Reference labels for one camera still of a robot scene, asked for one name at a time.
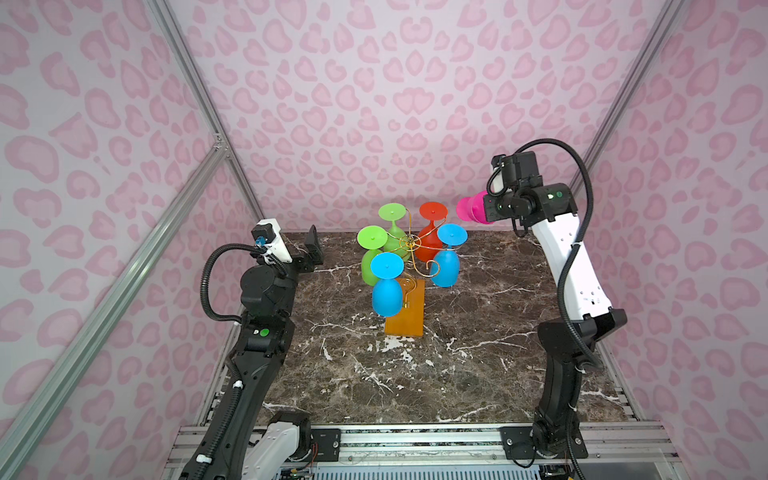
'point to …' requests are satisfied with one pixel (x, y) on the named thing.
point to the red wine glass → (428, 238)
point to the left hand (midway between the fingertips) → (294, 224)
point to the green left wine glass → (370, 237)
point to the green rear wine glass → (397, 240)
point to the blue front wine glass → (387, 295)
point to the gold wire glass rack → (414, 242)
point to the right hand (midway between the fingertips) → (498, 199)
